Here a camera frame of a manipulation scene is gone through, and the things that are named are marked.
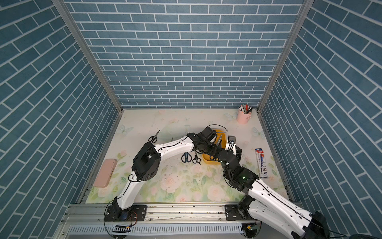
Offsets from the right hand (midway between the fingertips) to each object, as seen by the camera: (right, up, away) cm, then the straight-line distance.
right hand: (227, 146), depth 78 cm
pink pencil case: (-70, -17, +7) cm, 72 cm away
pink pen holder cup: (+18, +19, +29) cm, 39 cm away
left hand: (-3, -6, +12) cm, 14 cm away
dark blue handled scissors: (-23, -10, +16) cm, 30 cm away
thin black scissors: (-17, -11, +16) cm, 25 cm away
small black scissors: (-47, +1, +24) cm, 53 cm away
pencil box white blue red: (+23, -16, +9) cm, 30 cm away
